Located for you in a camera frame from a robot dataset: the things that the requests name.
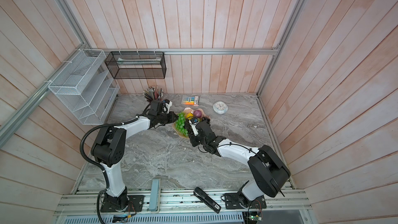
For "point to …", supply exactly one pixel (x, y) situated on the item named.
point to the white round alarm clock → (220, 107)
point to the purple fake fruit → (197, 113)
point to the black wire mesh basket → (137, 65)
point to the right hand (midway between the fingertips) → (191, 133)
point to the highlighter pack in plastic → (190, 100)
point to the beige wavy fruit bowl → (186, 111)
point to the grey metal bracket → (155, 201)
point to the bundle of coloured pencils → (153, 93)
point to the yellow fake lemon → (189, 115)
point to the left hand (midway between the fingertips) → (179, 119)
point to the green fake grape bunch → (180, 123)
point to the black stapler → (207, 200)
